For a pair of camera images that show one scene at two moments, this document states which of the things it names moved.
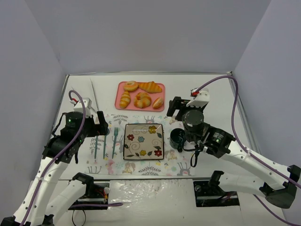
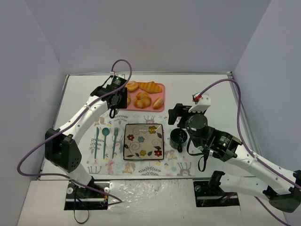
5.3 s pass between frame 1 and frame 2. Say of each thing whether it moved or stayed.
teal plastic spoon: stayed
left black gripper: moved
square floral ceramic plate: stayed
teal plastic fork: stayed
